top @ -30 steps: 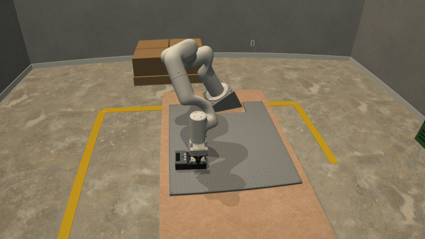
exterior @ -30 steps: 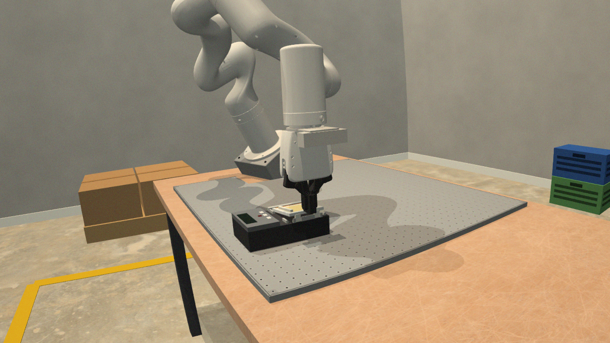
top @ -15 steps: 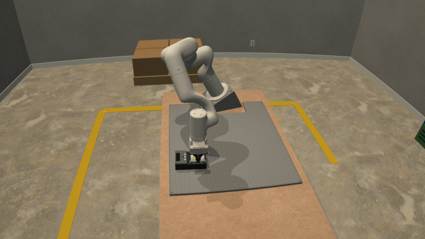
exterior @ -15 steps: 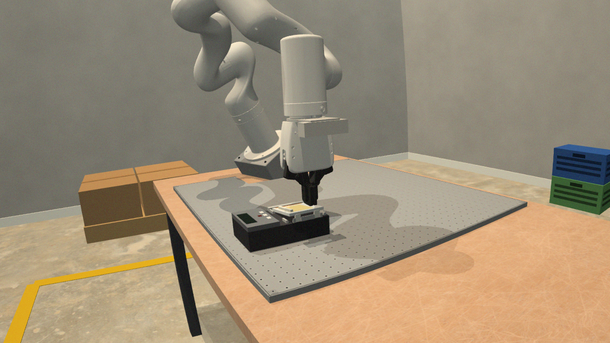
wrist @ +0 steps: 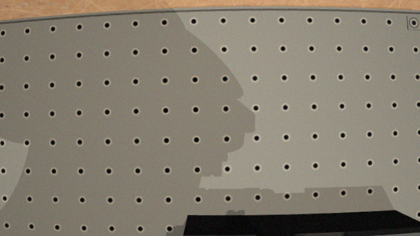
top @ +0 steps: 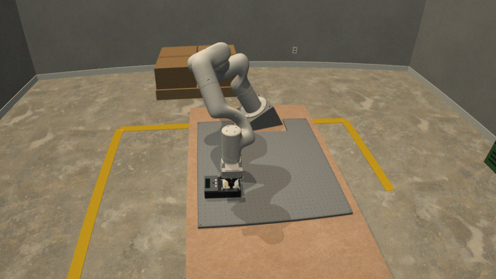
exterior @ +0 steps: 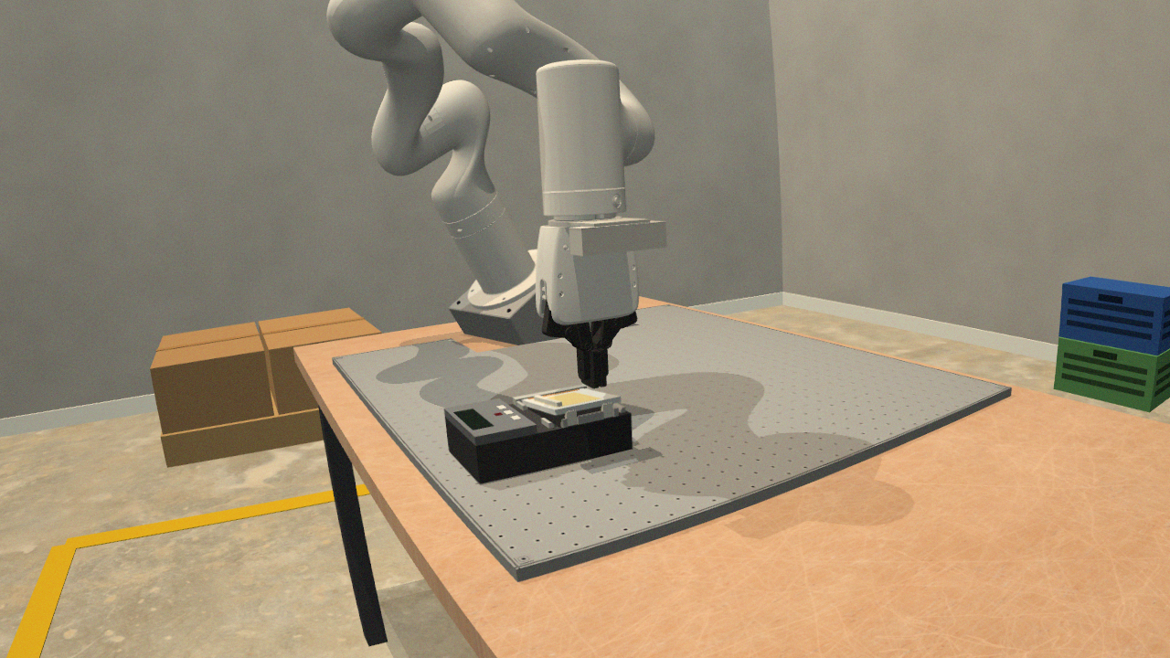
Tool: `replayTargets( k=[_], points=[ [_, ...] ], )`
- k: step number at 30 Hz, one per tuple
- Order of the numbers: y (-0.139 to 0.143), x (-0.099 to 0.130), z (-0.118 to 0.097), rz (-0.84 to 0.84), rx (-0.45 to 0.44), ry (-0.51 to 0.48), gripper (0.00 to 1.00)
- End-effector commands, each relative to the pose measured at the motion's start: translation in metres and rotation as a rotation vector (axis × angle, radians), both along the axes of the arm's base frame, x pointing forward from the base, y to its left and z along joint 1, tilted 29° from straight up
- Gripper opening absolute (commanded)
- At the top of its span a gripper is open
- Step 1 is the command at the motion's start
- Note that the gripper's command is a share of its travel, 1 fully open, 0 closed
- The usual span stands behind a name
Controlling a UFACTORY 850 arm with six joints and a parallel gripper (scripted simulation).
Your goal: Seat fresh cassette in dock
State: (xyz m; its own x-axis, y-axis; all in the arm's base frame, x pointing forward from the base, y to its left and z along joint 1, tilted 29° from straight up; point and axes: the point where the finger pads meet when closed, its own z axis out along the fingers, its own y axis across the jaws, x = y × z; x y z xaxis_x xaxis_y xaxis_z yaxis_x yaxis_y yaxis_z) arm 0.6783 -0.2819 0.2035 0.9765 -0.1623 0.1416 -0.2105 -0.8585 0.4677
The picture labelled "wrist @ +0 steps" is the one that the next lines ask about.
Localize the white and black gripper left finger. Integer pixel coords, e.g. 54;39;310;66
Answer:
257;222;278;236

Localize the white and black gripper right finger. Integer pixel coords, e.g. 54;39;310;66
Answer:
272;222;295;236

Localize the black cassette dock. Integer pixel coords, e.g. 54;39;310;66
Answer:
183;210;420;236

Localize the grey flat base plate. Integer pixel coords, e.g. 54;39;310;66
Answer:
0;7;420;236

